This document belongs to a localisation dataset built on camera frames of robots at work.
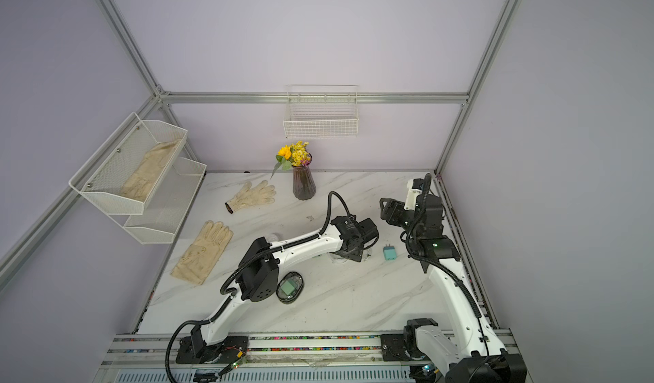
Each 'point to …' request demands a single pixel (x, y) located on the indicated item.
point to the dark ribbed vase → (304, 186)
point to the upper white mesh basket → (123, 174)
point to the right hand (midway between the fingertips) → (390, 206)
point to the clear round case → (337, 259)
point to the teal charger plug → (390, 252)
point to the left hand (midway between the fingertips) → (342, 251)
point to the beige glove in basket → (141, 182)
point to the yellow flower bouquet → (295, 154)
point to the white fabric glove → (261, 194)
